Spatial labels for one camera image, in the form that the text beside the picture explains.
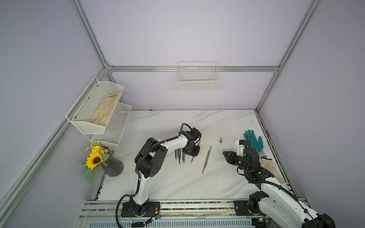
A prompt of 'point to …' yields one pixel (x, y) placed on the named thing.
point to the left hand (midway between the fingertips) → (194, 155)
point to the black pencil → (178, 156)
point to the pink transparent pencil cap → (220, 139)
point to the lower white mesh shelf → (110, 137)
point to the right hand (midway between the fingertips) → (224, 154)
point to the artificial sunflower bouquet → (97, 156)
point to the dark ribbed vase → (114, 168)
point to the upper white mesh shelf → (91, 112)
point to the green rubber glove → (254, 144)
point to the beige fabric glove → (268, 165)
